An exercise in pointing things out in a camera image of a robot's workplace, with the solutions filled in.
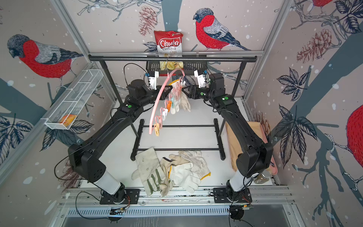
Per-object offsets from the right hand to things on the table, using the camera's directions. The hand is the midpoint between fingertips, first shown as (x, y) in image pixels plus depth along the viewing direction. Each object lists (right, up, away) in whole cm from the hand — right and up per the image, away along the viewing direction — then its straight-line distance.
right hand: (184, 88), depth 73 cm
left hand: (-5, +2, -3) cm, 6 cm away
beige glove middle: (-10, -54, +1) cm, 55 cm away
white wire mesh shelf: (-66, -12, +2) cm, 67 cm away
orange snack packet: (-55, -16, -9) cm, 58 cm away
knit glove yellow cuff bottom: (+9, -46, +9) cm, 48 cm away
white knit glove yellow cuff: (0, -7, +13) cm, 14 cm away
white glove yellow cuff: (-2, -48, +4) cm, 49 cm away
